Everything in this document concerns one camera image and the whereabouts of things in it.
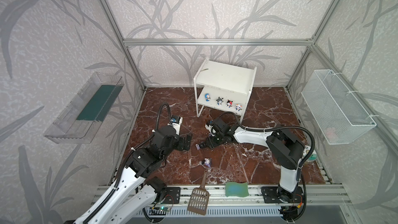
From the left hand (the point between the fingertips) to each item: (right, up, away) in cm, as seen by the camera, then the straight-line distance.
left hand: (186, 128), depth 72 cm
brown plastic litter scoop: (+6, -32, -1) cm, 33 cm away
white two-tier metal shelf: (+19, +20, +5) cm, 28 cm away
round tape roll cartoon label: (+64, -15, +6) cm, 66 cm away
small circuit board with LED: (-11, -37, -1) cm, 38 cm away
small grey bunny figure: (+17, +13, +15) cm, 26 cm away
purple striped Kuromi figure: (+10, -20, +10) cm, 24 cm away
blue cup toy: (+10, +16, +19) cm, 27 cm away
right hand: (+11, -9, +19) cm, 24 cm away
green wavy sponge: (+24, -30, +2) cm, 39 cm away
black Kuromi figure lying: (+4, -13, +15) cm, 21 cm away
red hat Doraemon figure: (+22, +11, +14) cm, 29 cm away
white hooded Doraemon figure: (+27, +9, +12) cm, 31 cm away
